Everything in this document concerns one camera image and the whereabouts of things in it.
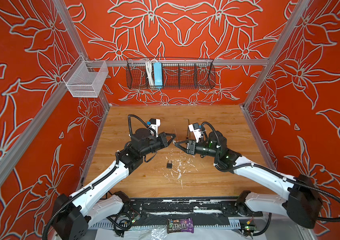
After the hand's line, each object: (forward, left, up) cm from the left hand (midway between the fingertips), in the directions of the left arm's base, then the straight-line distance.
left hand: (176, 135), depth 68 cm
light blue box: (+39, +13, +7) cm, 42 cm away
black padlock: (-3, +3, -28) cm, 28 cm away
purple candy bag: (-32, -3, -26) cm, 42 cm away
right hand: (-4, +1, -3) cm, 5 cm away
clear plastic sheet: (-36, +9, -28) cm, 47 cm away
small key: (-2, +1, -2) cm, 3 cm away
